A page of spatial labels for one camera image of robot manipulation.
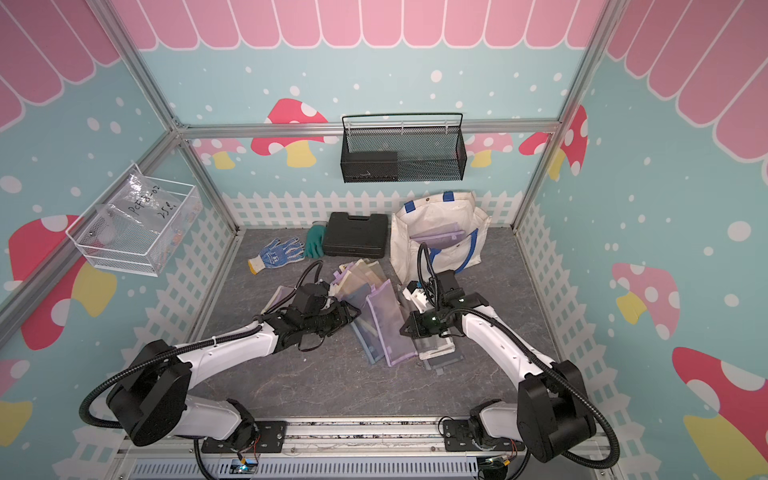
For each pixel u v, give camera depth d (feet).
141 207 2.34
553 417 1.34
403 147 3.08
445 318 1.97
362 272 3.27
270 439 2.44
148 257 2.08
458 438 2.43
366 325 2.95
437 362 2.81
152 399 1.39
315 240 3.70
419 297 2.50
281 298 3.27
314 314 2.26
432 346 2.78
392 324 2.86
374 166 2.86
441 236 3.46
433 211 3.37
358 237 3.77
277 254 3.69
